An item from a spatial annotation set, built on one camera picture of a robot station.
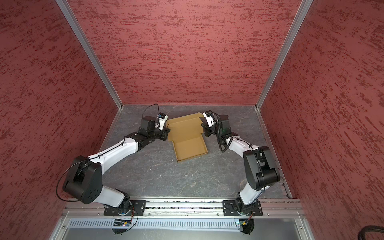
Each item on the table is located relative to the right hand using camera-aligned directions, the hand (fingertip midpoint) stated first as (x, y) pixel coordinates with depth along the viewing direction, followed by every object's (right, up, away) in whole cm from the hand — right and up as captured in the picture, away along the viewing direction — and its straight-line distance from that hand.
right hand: (200, 126), depth 91 cm
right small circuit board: (+20, -47, -20) cm, 55 cm away
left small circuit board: (-41, -47, -18) cm, 66 cm away
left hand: (-19, -4, -3) cm, 20 cm away
